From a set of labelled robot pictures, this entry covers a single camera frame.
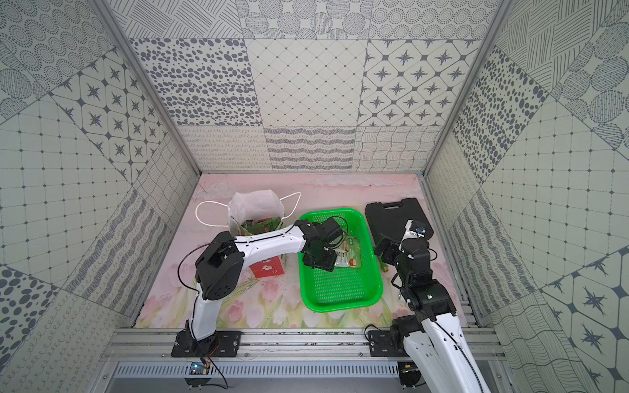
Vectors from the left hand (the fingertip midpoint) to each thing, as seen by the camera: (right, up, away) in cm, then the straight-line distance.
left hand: (331, 263), depth 86 cm
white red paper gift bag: (-29, +18, +5) cm, 34 cm away
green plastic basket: (+9, -7, 0) cm, 11 cm away
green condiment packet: (+7, +2, +7) cm, 10 cm away
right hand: (+19, +9, -9) cm, 23 cm away
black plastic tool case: (+25, +15, +13) cm, 32 cm away
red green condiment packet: (-26, +13, +2) cm, 29 cm away
